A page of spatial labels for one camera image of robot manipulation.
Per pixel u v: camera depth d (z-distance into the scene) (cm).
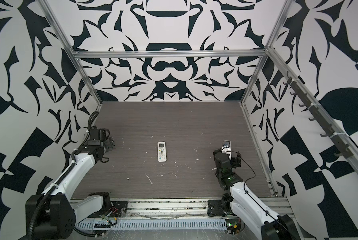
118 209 73
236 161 75
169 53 92
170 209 76
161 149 93
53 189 42
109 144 78
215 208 74
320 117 55
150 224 71
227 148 73
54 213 39
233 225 71
